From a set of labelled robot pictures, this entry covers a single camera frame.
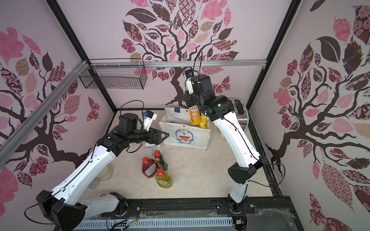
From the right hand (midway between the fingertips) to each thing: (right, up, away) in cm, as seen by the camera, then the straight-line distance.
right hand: (190, 89), depth 66 cm
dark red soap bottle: (-22, -40, +10) cm, 47 cm away
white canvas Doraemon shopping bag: (-8, -16, +16) cm, 24 cm away
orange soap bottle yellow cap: (+2, -12, +9) cm, 16 cm away
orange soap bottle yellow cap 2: (+8, -16, +16) cm, 24 cm away
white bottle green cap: (-23, -31, +19) cm, 43 cm away
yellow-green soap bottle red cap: (-14, -45, +5) cm, 47 cm away
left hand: (-14, -23, +5) cm, 27 cm away
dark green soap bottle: (-16, -38, +11) cm, 43 cm away
